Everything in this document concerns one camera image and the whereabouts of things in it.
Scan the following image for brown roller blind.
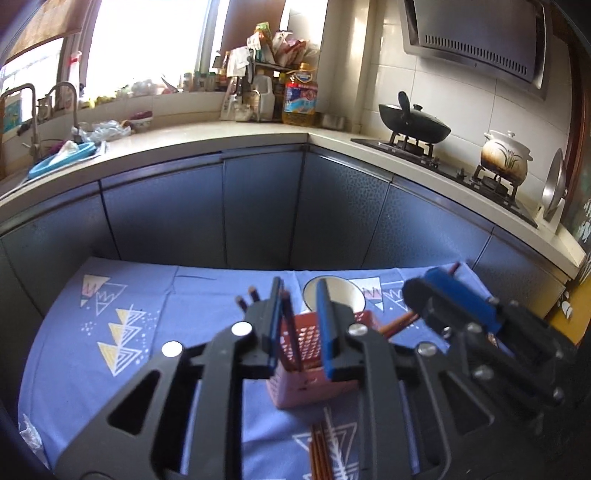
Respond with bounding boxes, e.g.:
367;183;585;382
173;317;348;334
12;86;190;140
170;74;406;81
0;0;102;70

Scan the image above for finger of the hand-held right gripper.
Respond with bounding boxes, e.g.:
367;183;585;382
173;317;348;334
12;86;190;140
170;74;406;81
424;267;579;366
402;277;568;411

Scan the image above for angular steel faucet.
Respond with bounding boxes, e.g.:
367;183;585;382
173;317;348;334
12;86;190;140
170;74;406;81
0;83;38;162

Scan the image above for steel wok lid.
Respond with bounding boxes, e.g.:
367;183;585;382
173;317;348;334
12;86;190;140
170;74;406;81
541;148;570;222

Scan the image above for small patterned bowl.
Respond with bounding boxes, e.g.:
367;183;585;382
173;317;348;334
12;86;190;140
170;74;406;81
124;111;154;133

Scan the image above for curved steel faucet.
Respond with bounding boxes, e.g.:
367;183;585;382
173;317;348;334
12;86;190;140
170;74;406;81
46;82;81;136

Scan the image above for yellow cooking oil bottle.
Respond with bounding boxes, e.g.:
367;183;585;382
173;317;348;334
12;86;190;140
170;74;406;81
281;62;320;127

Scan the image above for white crumpled plastic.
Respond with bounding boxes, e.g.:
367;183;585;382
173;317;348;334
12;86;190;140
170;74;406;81
18;413;45;452

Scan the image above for blue printed tablecloth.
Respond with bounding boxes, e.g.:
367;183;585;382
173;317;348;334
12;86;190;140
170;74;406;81
18;256;513;480

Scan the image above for pink plastic utensil holder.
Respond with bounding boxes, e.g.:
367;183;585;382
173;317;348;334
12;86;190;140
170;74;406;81
270;310;386;411

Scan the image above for beige kitchen countertop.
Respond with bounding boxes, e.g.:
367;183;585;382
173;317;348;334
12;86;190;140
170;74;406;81
0;117;587;280

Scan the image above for white plastic jug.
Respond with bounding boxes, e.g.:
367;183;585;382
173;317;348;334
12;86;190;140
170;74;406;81
252;74;276;122

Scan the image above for bundle of wooden chopsticks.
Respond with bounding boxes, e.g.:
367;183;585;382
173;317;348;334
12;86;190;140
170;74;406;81
308;421;336;480

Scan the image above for blue plastic tray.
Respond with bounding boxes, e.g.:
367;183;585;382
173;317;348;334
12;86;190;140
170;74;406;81
28;142;99;181

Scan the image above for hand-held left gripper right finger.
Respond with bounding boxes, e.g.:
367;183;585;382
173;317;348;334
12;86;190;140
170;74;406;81
315;278;481;480

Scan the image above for black frying pan with lid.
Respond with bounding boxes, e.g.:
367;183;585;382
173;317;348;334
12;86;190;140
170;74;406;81
379;91;452;145

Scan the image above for white ceramic bowl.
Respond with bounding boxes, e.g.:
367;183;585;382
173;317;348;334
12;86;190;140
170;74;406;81
302;274;368;315

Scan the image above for beige ceramic pot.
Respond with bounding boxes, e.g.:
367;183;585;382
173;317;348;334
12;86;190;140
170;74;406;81
480;130;534;183

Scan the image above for steel range hood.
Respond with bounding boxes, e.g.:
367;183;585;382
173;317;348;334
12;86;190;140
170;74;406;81
399;0;552;102

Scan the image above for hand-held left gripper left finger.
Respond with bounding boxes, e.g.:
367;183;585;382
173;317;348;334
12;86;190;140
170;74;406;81
53;276;284;480

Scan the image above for black gas stove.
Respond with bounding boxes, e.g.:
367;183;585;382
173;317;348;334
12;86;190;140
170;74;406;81
351;131;541;229

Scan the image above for grey kitchen cabinets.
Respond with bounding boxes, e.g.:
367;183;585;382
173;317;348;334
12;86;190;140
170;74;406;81
0;143;571;324

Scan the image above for rack with food packets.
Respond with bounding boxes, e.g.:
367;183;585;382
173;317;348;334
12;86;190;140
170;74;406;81
222;23;321;123

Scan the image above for clear plastic bag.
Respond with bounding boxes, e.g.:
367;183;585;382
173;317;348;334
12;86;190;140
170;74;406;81
83;120;133;144

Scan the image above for brown wooden chopstick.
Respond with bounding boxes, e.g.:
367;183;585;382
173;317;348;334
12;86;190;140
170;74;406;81
379;262;462;337
387;315;422;340
281;290;304;374

